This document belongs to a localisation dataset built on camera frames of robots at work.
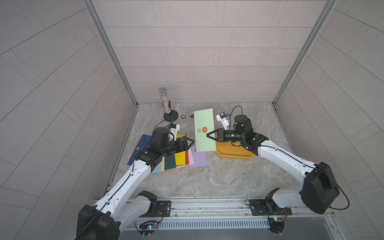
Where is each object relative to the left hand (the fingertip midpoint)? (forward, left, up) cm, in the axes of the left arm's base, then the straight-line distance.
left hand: (193, 142), depth 74 cm
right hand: (+1, -7, +3) cm, 8 cm away
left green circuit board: (-33, +19, -16) cm, 41 cm away
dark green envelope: (-3, +14, -18) cm, 23 cm away
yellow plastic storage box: (+6, -21, -19) cm, 29 cm away
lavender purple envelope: (0, -4, -19) cm, 19 cm away
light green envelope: (+8, -6, +6) cm, 11 cm away
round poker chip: (+32, +8, -17) cm, 37 cm away
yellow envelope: (+1, +8, -19) cm, 21 cm away
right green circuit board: (-32, -40, -20) cm, 55 cm away
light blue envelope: (-7, +20, -17) cm, 27 cm away
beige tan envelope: (-4, +17, -18) cm, 25 cm away
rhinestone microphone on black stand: (+32, +18, -17) cm, 40 cm away
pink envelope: (-2, +1, -18) cm, 18 cm away
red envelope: (0, +4, -19) cm, 19 cm away
